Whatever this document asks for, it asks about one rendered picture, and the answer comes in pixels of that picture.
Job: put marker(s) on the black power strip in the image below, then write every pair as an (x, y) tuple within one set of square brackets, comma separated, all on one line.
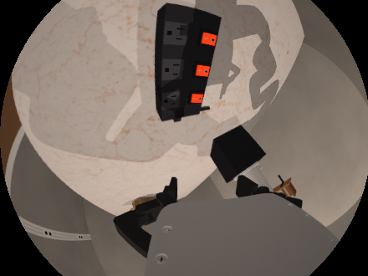
[(185, 42)]

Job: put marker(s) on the brown cardboard box with flaps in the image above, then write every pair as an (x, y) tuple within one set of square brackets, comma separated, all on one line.
[(141, 200)]

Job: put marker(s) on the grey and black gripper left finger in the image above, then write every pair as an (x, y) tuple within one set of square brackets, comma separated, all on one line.
[(129, 224)]

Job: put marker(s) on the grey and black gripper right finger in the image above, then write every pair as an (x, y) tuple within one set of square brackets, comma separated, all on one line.
[(247, 187)]

